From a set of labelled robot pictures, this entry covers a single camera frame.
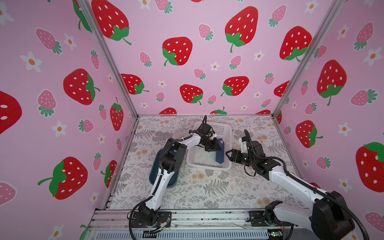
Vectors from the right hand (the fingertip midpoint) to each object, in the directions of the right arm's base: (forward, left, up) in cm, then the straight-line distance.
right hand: (228, 153), depth 84 cm
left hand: (+9, +3, -11) cm, 14 cm away
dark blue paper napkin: (+6, +4, -12) cm, 14 cm away
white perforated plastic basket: (+2, +19, -12) cm, 23 cm away
